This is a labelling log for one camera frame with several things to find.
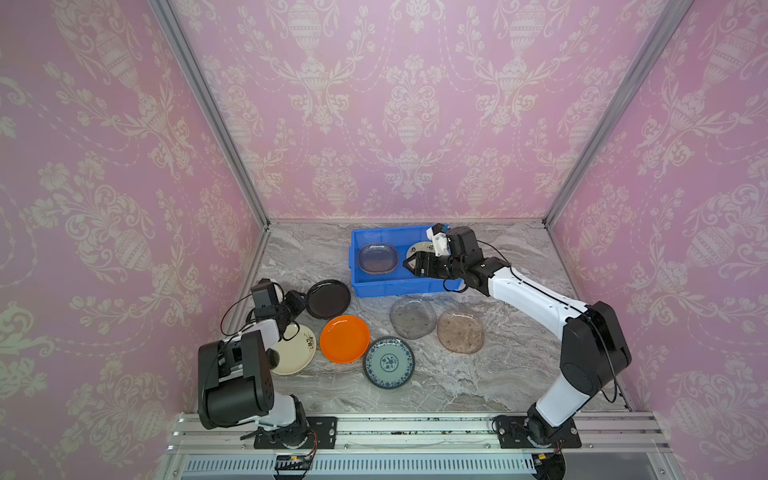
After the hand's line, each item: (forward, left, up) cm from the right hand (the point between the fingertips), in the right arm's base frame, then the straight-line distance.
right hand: (414, 263), depth 85 cm
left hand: (-2, +34, -12) cm, 36 cm away
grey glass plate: (-8, 0, -19) cm, 20 cm away
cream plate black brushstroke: (-19, +35, -15) cm, 43 cm away
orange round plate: (-13, +22, -19) cm, 32 cm away
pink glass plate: (+16, +11, -17) cm, 26 cm away
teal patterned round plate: (-21, +8, -18) cm, 29 cm away
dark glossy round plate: (0, +28, -17) cm, 33 cm away
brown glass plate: (-13, -14, -19) cm, 27 cm away
